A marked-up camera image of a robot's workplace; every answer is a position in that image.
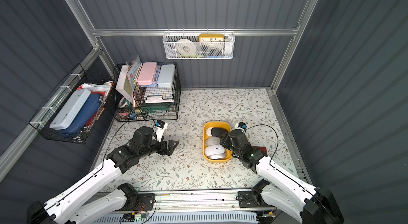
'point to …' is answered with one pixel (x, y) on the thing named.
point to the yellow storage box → (228, 153)
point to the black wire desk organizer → (146, 91)
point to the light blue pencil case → (167, 76)
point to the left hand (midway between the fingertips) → (170, 140)
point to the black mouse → (218, 132)
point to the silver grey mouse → (215, 152)
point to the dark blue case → (83, 114)
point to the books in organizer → (127, 79)
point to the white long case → (64, 120)
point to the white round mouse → (209, 131)
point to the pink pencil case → (148, 74)
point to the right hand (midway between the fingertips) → (227, 140)
